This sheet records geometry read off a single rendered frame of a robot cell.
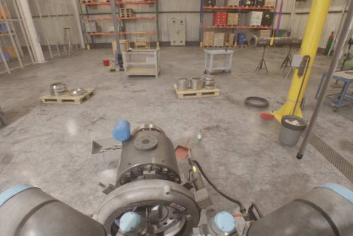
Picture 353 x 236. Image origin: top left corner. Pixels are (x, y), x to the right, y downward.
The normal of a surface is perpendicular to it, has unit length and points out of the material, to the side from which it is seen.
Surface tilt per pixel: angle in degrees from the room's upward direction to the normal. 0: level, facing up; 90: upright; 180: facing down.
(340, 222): 35
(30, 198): 15
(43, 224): 25
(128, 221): 19
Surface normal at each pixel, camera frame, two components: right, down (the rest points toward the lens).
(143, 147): -0.01, -0.88
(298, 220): -0.48, -0.74
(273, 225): -0.71, -0.65
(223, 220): 0.12, -0.69
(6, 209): -0.16, -0.65
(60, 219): 0.47, -0.78
